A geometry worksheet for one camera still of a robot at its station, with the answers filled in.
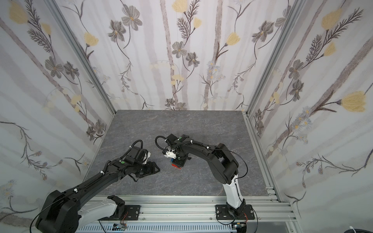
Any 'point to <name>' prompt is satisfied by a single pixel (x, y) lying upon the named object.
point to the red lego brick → (175, 165)
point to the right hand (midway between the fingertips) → (182, 158)
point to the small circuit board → (119, 226)
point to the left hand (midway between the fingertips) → (157, 170)
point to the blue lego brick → (172, 159)
